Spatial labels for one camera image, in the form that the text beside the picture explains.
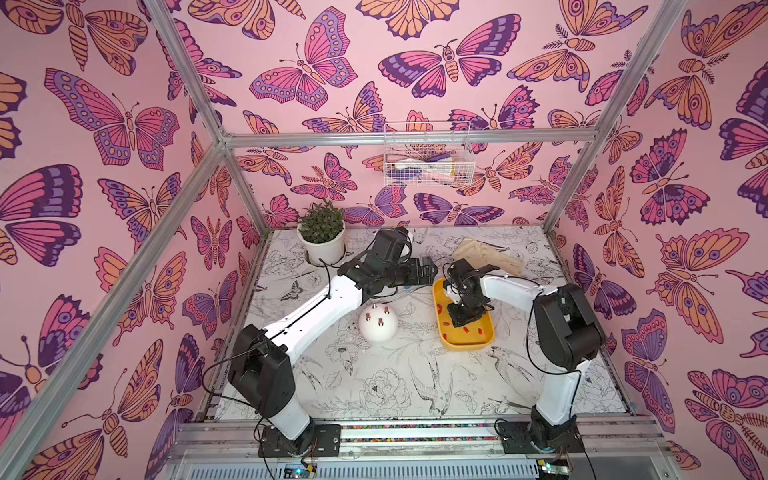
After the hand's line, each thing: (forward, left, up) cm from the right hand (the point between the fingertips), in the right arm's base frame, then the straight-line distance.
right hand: (460, 319), depth 95 cm
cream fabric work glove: (+28, -12, -1) cm, 30 cm away
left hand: (+2, +12, +23) cm, 26 cm away
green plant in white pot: (+23, +46, +16) cm, 53 cm away
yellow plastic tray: (-5, -4, -1) cm, 7 cm away
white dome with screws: (-7, +25, +10) cm, 28 cm away
